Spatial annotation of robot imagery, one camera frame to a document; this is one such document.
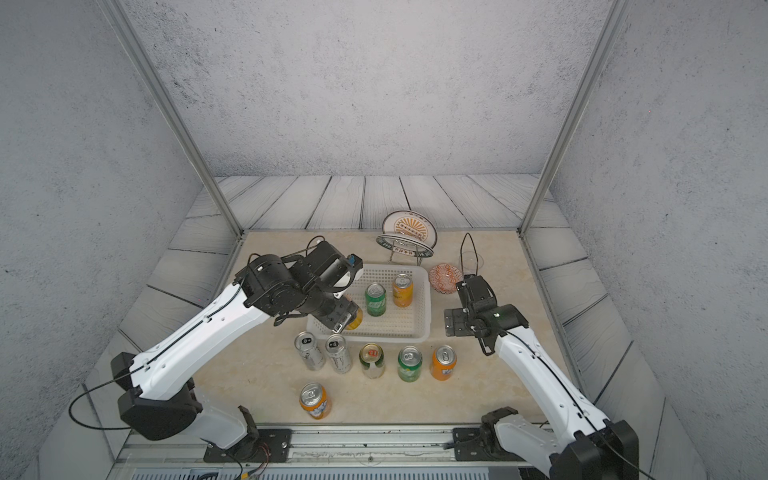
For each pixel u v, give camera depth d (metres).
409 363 0.77
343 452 0.73
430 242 1.02
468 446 0.72
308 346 0.77
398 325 0.94
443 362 0.77
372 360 0.77
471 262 1.07
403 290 0.91
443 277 1.05
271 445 0.73
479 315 0.59
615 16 0.71
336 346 0.76
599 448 0.37
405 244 0.91
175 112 0.87
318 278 0.49
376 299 0.89
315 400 0.71
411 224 1.02
